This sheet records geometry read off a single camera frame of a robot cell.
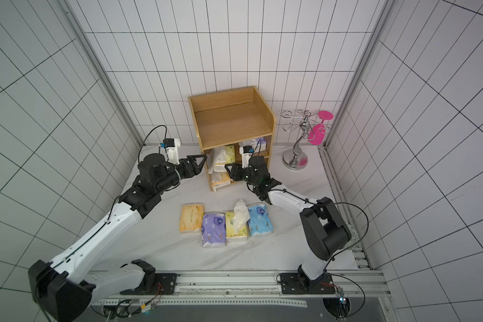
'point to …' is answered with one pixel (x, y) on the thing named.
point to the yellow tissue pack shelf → (218, 157)
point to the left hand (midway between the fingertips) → (200, 161)
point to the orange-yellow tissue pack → (191, 216)
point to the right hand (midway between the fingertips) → (221, 167)
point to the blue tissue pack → (260, 219)
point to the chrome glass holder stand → (295, 158)
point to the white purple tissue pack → (256, 144)
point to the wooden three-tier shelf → (225, 120)
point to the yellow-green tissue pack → (236, 221)
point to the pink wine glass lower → (317, 133)
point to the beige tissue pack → (219, 179)
